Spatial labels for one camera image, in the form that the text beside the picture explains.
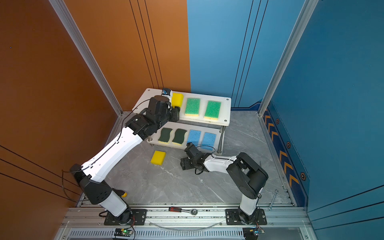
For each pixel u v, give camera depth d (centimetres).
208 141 94
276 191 81
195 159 71
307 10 70
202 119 70
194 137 96
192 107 73
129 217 68
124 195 79
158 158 92
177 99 72
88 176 41
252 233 70
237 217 72
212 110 71
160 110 53
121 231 71
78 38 79
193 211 74
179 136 95
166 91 61
